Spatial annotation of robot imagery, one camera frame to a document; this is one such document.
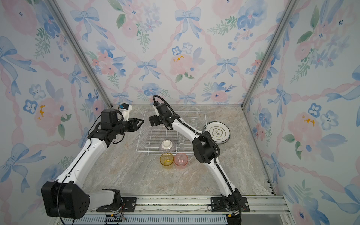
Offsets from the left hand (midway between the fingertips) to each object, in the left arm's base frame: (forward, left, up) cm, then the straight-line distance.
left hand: (141, 119), depth 79 cm
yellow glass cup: (-13, -13, -25) cm, 31 cm away
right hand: (+14, -4, -13) cm, 20 cm away
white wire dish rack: (0, -19, -23) cm, 30 cm away
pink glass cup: (-13, -23, -25) cm, 36 cm away
